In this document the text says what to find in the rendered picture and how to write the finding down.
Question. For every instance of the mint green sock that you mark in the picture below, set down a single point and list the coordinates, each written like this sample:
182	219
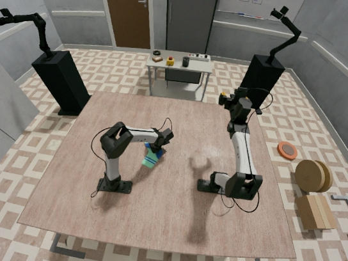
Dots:
151	158

